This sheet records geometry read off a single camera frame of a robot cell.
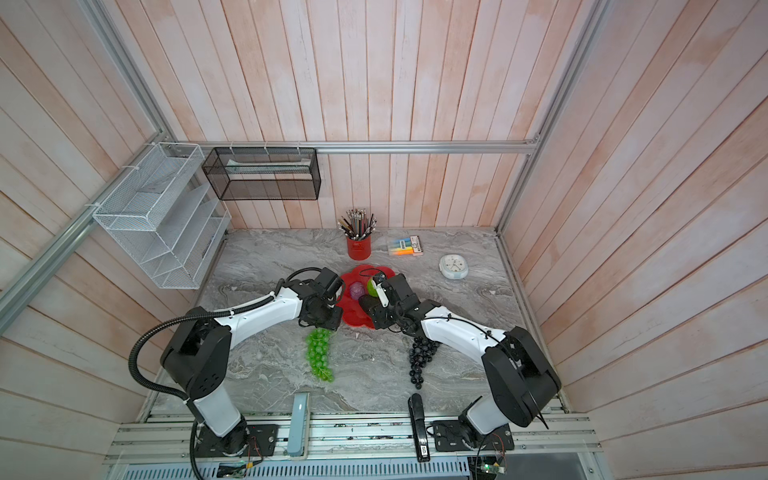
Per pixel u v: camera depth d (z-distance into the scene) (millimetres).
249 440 720
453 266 1066
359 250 1081
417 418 730
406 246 1142
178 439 750
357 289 970
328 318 795
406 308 671
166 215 732
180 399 506
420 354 854
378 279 796
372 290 890
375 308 783
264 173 1065
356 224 1030
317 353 841
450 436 733
